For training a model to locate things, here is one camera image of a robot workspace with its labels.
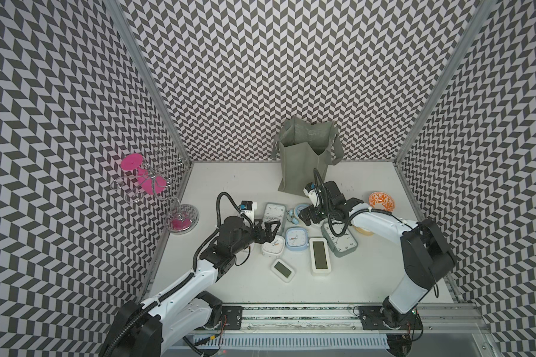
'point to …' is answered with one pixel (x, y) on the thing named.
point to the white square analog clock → (275, 248)
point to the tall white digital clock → (319, 256)
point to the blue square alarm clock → (296, 239)
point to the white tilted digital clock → (282, 270)
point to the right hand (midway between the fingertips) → (310, 213)
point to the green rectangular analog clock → (275, 212)
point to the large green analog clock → (340, 245)
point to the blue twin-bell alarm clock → (293, 213)
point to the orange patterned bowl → (381, 201)
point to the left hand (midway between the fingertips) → (272, 224)
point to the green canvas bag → (304, 146)
